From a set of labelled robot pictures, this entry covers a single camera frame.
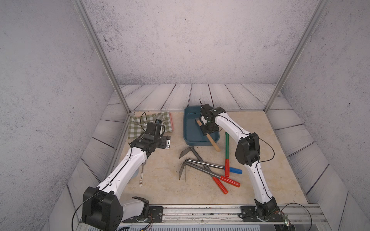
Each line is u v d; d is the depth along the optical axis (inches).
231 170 32.7
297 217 28.4
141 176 34.1
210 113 29.1
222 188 31.6
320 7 27.6
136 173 34.1
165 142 28.9
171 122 44.9
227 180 31.7
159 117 43.9
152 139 24.1
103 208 15.4
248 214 28.6
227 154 35.9
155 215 28.7
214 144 35.6
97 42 32.2
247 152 23.5
